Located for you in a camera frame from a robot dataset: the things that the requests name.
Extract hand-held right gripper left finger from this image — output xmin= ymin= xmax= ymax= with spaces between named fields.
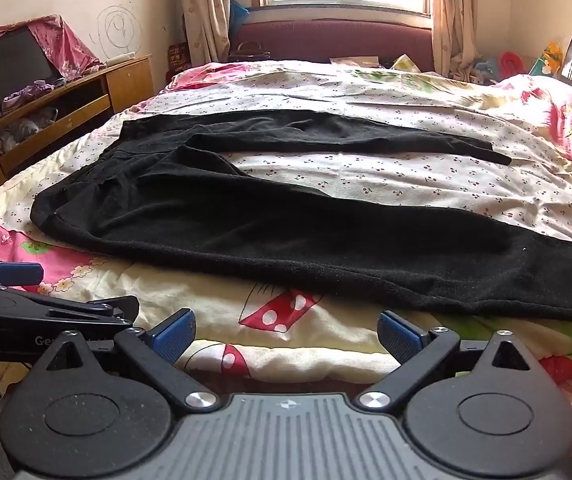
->
xmin=46 ymin=309 xmax=218 ymax=414

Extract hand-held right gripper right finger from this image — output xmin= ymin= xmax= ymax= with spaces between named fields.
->
xmin=359 ymin=310 xmax=537 ymax=409

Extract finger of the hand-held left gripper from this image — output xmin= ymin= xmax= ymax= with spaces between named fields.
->
xmin=31 ymin=296 xmax=140 ymax=331
xmin=0 ymin=255 xmax=45 ymax=287

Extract black pants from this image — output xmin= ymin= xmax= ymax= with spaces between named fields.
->
xmin=30 ymin=108 xmax=572 ymax=324

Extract colourful cartoon quilt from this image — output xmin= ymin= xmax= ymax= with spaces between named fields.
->
xmin=0 ymin=60 xmax=572 ymax=411

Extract grey clothes bundle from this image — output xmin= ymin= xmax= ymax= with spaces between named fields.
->
xmin=0 ymin=107 xmax=59 ymax=153

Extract cherry print sheet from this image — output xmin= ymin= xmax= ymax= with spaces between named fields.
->
xmin=111 ymin=62 xmax=572 ymax=281

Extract purple cloth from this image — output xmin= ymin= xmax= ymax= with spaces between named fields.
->
xmin=1 ymin=80 xmax=59 ymax=113

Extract black television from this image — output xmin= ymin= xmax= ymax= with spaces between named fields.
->
xmin=0 ymin=27 xmax=62 ymax=121

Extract wooden cabinet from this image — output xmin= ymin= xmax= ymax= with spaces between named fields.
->
xmin=0 ymin=55 xmax=154 ymax=208

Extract pink floral cloth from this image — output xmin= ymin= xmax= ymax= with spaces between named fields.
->
xmin=0 ymin=14 xmax=107 ymax=83

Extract red box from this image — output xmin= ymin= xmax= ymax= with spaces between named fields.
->
xmin=167 ymin=41 xmax=191 ymax=75

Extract yellow green packet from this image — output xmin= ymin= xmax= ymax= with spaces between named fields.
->
xmin=391 ymin=54 xmax=421 ymax=73

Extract blue cloth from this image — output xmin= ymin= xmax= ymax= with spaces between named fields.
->
xmin=470 ymin=57 xmax=499 ymax=83

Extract dark handbag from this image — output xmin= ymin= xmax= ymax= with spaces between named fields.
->
xmin=229 ymin=40 xmax=271 ymax=63

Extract maroon padded bench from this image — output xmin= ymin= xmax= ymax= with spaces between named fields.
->
xmin=228 ymin=19 xmax=436 ymax=73

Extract beige patterned curtain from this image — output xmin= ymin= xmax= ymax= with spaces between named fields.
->
xmin=430 ymin=0 xmax=479 ymax=78
xmin=173 ymin=0 xmax=231 ymax=66

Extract colourful toy packet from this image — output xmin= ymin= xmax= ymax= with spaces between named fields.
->
xmin=530 ymin=42 xmax=564 ymax=78

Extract blue plastic bag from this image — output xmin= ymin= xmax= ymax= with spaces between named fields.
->
xmin=229 ymin=0 xmax=251 ymax=36

